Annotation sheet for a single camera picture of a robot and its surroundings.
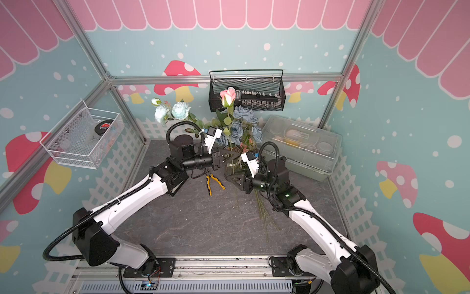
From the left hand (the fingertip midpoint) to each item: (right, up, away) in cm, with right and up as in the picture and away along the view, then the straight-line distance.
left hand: (237, 158), depth 67 cm
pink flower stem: (+4, +7, +18) cm, 20 cm away
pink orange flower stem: (+13, -27, +21) cm, 37 cm away
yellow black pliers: (-16, -11, +33) cm, 38 cm away
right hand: (-3, -7, +2) cm, 8 cm away
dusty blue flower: (+3, +16, +20) cm, 26 cm away
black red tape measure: (-58, +13, +11) cm, 61 cm away
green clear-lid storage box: (+36, +4, +24) cm, 43 cm away
